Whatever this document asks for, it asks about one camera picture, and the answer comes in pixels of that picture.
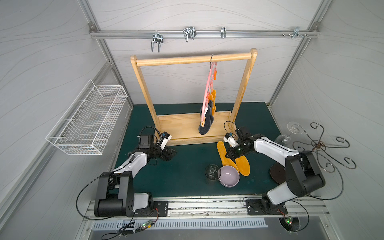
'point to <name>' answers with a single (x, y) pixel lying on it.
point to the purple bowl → (229, 176)
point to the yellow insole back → (213, 103)
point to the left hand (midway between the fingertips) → (170, 149)
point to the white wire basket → (86, 126)
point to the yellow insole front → (243, 165)
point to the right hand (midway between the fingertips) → (227, 155)
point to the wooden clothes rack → (183, 129)
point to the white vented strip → (131, 225)
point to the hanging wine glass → (294, 127)
